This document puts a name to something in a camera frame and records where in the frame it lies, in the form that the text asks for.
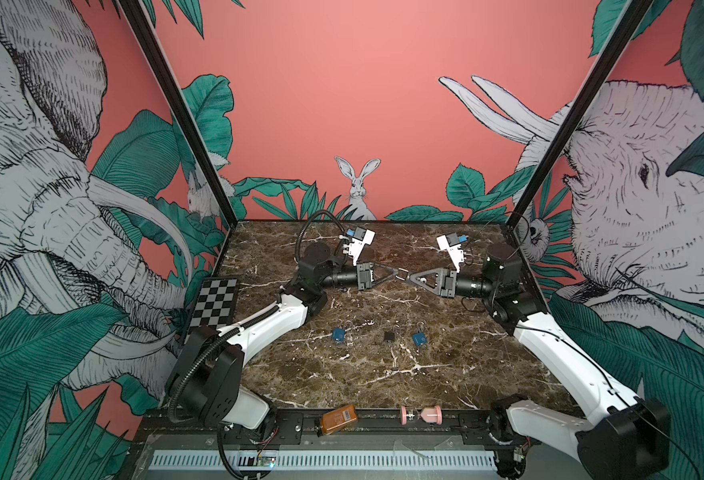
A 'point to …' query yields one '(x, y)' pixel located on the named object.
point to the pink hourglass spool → (429, 414)
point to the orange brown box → (337, 418)
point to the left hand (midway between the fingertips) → (399, 275)
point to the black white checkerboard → (215, 304)
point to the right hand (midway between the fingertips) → (413, 280)
